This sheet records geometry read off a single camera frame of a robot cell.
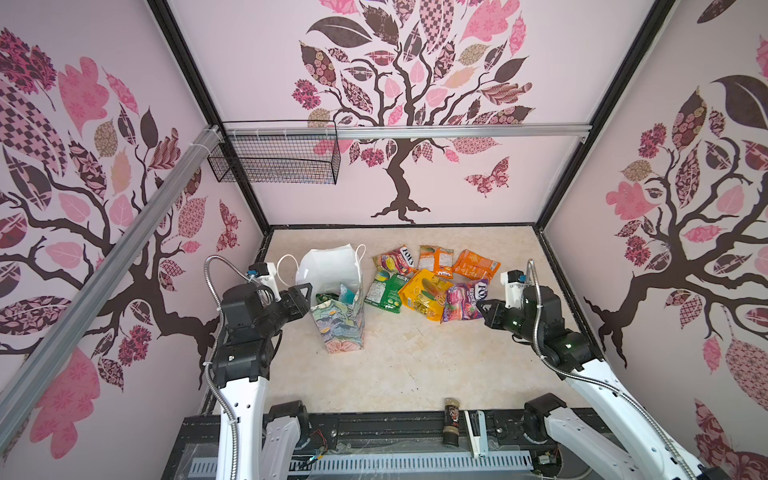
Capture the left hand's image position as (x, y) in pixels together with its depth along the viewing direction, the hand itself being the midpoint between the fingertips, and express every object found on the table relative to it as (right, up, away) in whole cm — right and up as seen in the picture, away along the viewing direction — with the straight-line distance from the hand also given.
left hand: (306, 293), depth 71 cm
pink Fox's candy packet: (+40, -3, +8) cm, 41 cm away
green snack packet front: (-1, -4, +16) cm, 17 cm away
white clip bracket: (+42, -36, -2) cm, 56 cm away
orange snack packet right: (+50, +5, +34) cm, 60 cm away
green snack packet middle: (+19, -3, +26) cm, 32 cm away
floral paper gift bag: (+1, +4, +15) cm, 15 cm away
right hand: (+44, -3, +5) cm, 44 cm away
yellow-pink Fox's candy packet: (+23, +7, +34) cm, 42 cm away
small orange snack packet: (+38, +7, +35) cm, 52 cm away
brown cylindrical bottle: (+36, -34, +1) cm, 49 cm away
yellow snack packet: (+32, -3, +22) cm, 39 cm away
